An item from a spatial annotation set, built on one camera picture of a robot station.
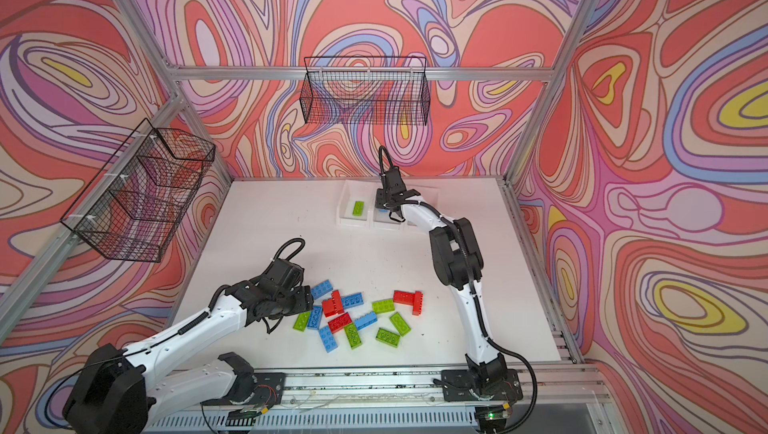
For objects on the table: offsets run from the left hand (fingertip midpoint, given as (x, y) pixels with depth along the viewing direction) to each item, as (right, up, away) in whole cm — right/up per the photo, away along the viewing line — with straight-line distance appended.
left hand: (311, 300), depth 84 cm
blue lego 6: (+5, -9, -4) cm, 12 cm away
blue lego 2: (+2, +2, +4) cm, 5 cm away
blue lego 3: (+11, -1, +2) cm, 11 cm away
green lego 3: (-3, -6, 0) cm, 7 cm away
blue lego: (+20, +26, +24) cm, 41 cm away
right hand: (+22, +29, +22) cm, 42 cm away
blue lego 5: (+16, -5, -1) cm, 16 cm away
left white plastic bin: (+7, +32, +26) cm, 42 cm away
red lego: (+27, 0, +4) cm, 27 cm away
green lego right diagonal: (+26, -7, 0) cm, 27 cm away
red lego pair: (+6, -2, 0) cm, 6 cm away
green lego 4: (+12, -8, -4) cm, 15 cm away
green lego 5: (+22, -9, -4) cm, 24 cm away
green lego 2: (+20, -2, +1) cm, 20 cm away
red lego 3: (+8, -6, 0) cm, 10 cm away
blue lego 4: (+1, -5, -1) cm, 5 cm away
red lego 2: (+31, -2, +2) cm, 31 cm away
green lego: (+11, +26, +24) cm, 38 cm away
